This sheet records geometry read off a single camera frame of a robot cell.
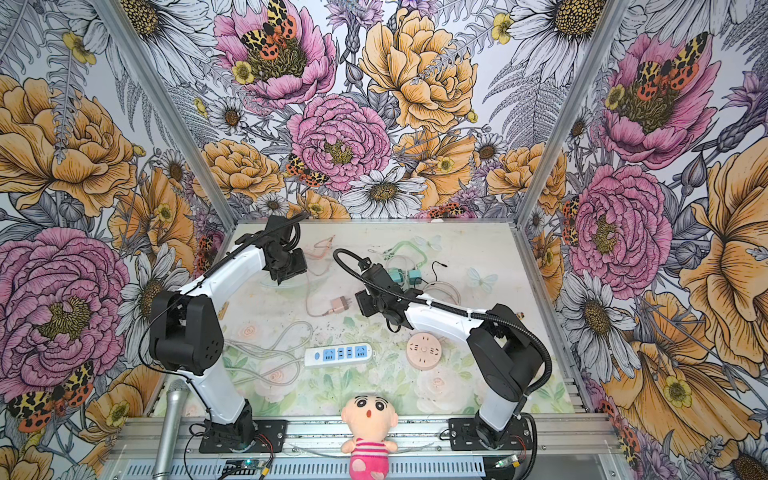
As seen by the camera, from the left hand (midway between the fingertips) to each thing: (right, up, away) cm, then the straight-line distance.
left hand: (300, 277), depth 92 cm
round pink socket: (+37, -20, -6) cm, 43 cm away
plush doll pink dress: (+23, -30, -22) cm, 44 cm away
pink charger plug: (+11, -9, +5) cm, 15 cm away
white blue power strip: (+13, -21, -7) cm, 26 cm away
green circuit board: (-7, -42, -21) cm, 48 cm away
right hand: (+21, -7, -3) cm, 23 cm away
